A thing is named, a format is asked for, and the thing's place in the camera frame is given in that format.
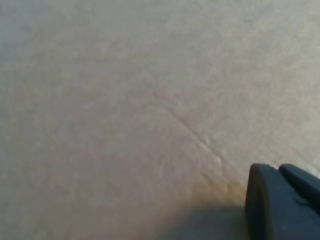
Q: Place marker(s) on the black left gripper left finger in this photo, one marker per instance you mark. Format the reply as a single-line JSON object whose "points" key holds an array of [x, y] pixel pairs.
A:
{"points": [[274, 210]]}

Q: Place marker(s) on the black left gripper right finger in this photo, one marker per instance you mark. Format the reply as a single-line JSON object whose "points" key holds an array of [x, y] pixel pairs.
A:
{"points": [[306, 184]]}

